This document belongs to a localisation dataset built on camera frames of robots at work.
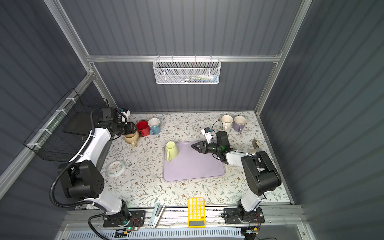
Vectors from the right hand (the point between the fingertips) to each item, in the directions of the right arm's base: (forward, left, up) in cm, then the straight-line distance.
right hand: (195, 147), depth 87 cm
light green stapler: (-33, +19, -9) cm, 39 cm away
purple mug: (+23, -31, -6) cm, 39 cm away
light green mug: (0, +14, -3) cm, 14 cm away
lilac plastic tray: (-3, +4, -14) cm, 15 cm away
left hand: (+9, +37, +8) cm, 39 cm away
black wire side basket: (-6, +64, +20) cm, 67 cm away
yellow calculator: (-32, -1, -9) cm, 33 cm away
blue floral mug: (+22, +30, -4) cm, 37 cm away
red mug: (+22, +38, -8) cm, 45 cm away
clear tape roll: (-9, +48, -8) cm, 49 cm away
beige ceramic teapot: (+9, +41, -3) cm, 42 cm away
